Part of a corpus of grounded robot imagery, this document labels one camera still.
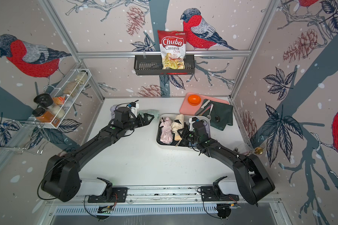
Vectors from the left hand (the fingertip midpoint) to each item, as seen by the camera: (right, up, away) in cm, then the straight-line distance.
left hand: (151, 115), depth 82 cm
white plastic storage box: (+18, -18, +1) cm, 25 cm away
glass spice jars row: (-44, +14, -6) cm, 46 cm away
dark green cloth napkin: (+50, -1, +26) cm, 56 cm away
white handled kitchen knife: (+37, +5, +32) cm, 49 cm away
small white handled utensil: (+40, -3, +22) cm, 46 cm away
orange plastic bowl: (+31, +11, +32) cm, 46 cm away
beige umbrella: (+16, -6, +5) cm, 18 cm away
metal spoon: (+43, +2, +28) cm, 51 cm away
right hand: (+16, -10, +4) cm, 19 cm away
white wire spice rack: (-45, +6, -14) cm, 47 cm away
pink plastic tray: (+24, +3, +29) cm, 38 cm away
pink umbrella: (+9, -13, +2) cm, 16 cm away
